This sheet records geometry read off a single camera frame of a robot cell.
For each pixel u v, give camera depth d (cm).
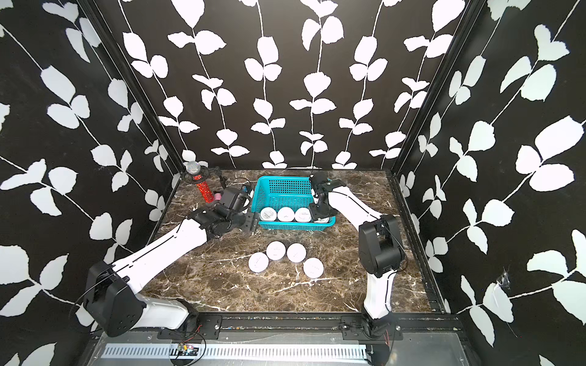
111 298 40
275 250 86
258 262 82
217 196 104
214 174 91
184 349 70
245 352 70
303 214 95
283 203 107
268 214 94
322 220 86
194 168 86
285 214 95
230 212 62
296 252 85
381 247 50
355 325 73
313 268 82
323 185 69
